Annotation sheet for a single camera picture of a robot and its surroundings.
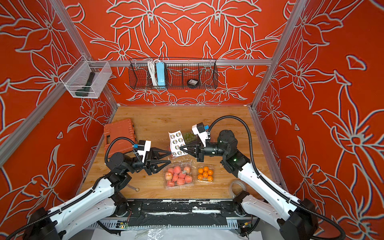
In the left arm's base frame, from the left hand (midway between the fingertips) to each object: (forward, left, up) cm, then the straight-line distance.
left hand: (169, 158), depth 60 cm
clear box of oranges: (+5, -17, -27) cm, 32 cm away
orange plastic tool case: (+31, +40, -23) cm, 56 cm away
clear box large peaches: (+2, -2, -25) cm, 26 cm away
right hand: (+4, -5, +3) cm, 7 cm away
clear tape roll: (+1, -34, -25) cm, 42 cm away
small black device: (+54, -7, 0) cm, 55 cm away
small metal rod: (-6, +20, -29) cm, 36 cm away
